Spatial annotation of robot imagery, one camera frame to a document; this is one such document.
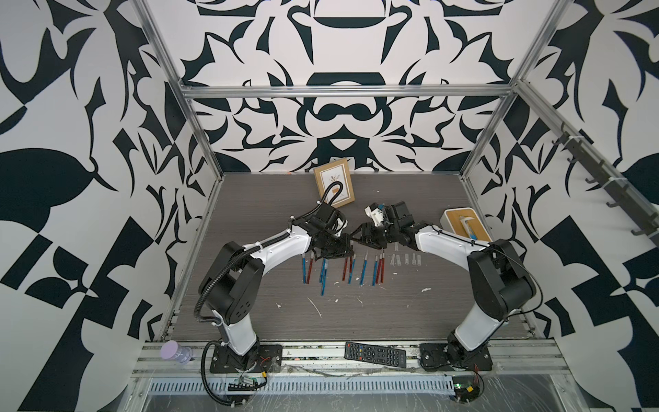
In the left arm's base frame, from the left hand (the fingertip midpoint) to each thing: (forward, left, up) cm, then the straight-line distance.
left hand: (352, 248), depth 87 cm
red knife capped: (-1, +2, -13) cm, 13 cm away
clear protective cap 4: (-1, -25, -9) cm, 26 cm away
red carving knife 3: (-8, -10, -9) cm, 16 cm away
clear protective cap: (-1, -15, -9) cm, 18 cm away
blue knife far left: (-3, +17, -9) cm, 19 cm away
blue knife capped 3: (-4, -8, -9) cm, 13 cm away
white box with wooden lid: (+11, -44, -3) cm, 45 cm away
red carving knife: (-4, +1, 0) cm, 4 cm away
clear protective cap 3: (-1, -23, -8) cm, 24 cm away
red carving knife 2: (-3, -10, -9) cm, 14 cm away
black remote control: (-30, -6, -8) cm, 32 cm away
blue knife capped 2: (-4, -5, -9) cm, 11 cm away
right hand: (+5, -1, +1) cm, 5 cm away
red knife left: (-8, +13, +11) cm, 19 cm away
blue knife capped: (-5, +10, -9) cm, 14 cm away
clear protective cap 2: (-1, -17, -9) cm, 19 cm away
